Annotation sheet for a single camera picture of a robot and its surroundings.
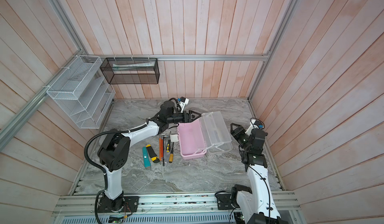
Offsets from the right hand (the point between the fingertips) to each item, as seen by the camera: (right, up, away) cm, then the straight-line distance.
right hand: (233, 125), depth 79 cm
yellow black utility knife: (-45, -20, +8) cm, 50 cm away
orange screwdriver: (-42, -16, +13) cm, 47 cm away
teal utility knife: (-49, -23, +9) cm, 55 cm away
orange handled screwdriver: (-35, -19, +10) cm, 41 cm away
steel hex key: (-41, -11, +18) cm, 46 cm away
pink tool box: (-13, -6, +8) cm, 17 cm away
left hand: (-19, +4, +4) cm, 19 cm away
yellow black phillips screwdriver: (-37, -14, +13) cm, 42 cm away
